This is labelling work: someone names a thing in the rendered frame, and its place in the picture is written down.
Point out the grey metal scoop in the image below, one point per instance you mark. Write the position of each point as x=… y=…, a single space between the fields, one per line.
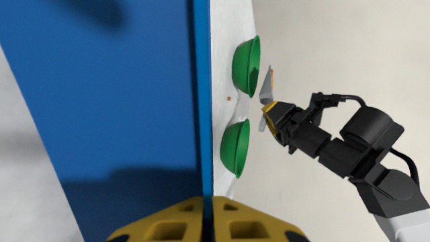
x=265 y=97

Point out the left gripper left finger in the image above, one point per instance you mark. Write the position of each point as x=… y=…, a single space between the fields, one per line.
x=182 y=222

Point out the green bowl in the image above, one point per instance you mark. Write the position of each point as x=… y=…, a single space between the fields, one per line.
x=234 y=146
x=245 y=66

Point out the blue box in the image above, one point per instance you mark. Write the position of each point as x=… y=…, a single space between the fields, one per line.
x=120 y=92

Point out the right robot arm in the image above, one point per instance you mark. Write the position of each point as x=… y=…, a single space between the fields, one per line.
x=387 y=193

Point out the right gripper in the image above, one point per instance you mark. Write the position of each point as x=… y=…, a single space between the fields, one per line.
x=296 y=128

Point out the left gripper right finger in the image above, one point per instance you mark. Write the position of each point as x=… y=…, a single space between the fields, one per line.
x=237 y=222

